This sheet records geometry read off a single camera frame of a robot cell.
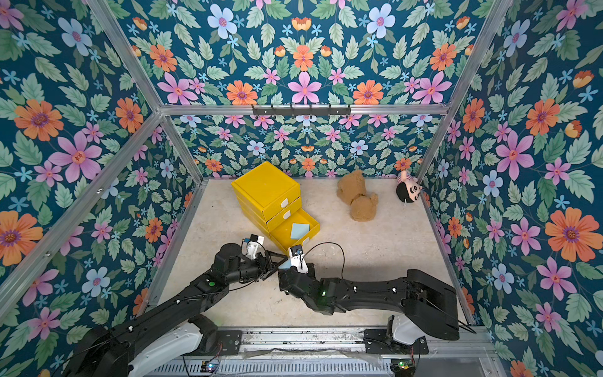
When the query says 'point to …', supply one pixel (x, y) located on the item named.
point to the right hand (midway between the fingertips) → (288, 270)
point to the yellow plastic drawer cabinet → (272, 200)
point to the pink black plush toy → (408, 188)
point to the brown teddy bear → (351, 188)
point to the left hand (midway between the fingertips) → (286, 262)
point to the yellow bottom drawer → (283, 235)
